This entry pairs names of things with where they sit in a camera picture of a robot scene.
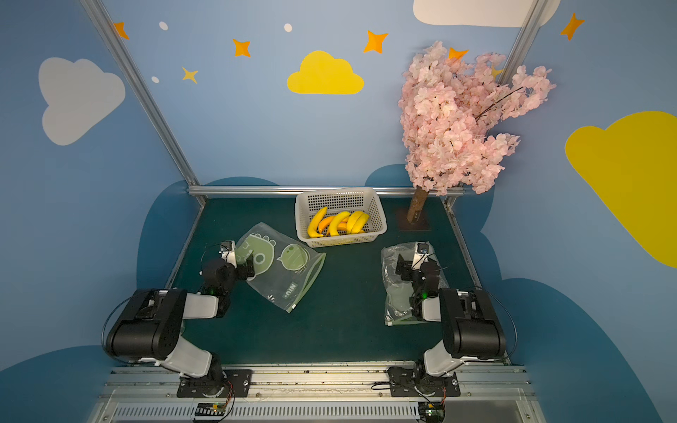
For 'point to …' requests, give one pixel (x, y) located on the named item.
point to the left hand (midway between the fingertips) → (238, 253)
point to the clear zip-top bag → (398, 289)
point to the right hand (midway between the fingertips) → (416, 253)
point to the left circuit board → (210, 409)
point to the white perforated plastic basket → (337, 201)
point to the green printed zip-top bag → (285, 266)
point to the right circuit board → (432, 411)
